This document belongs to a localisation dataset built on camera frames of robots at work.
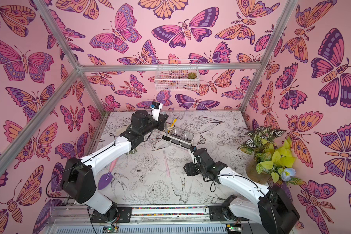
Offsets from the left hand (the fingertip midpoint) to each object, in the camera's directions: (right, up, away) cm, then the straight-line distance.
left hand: (169, 114), depth 80 cm
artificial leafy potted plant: (+49, -23, -13) cm, 55 cm away
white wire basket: (0, +29, +20) cm, 35 cm away
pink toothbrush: (-2, -32, +10) cm, 34 cm away
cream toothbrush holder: (+5, -14, +22) cm, 26 cm away
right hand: (+12, -29, +4) cm, 31 cm away
